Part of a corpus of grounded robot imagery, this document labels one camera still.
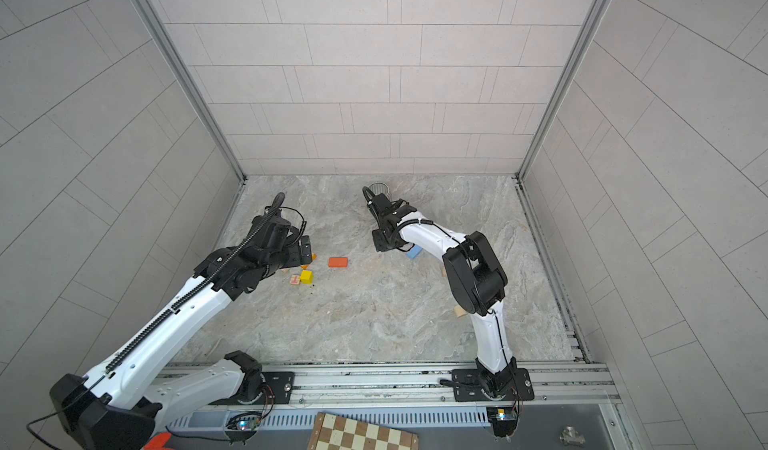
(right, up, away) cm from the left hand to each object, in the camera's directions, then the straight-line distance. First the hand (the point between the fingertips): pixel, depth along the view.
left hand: (305, 244), depth 76 cm
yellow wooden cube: (-3, -12, +12) cm, 17 cm away
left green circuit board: (-8, -37, -12) cm, 40 cm away
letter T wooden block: (-7, -13, +12) cm, 19 cm away
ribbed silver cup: (+17, +16, +32) cm, 40 cm away
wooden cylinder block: (+42, -20, +7) cm, 47 cm away
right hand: (+19, -3, +18) cm, 27 cm away
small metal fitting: (+61, -40, -12) cm, 74 cm away
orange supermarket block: (+4, -2, -7) cm, 8 cm away
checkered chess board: (+12, -39, -12) cm, 43 cm away
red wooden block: (+5, -8, +17) cm, 20 cm away
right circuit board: (+49, -39, -8) cm, 63 cm away
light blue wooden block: (+28, -2, +1) cm, 28 cm away
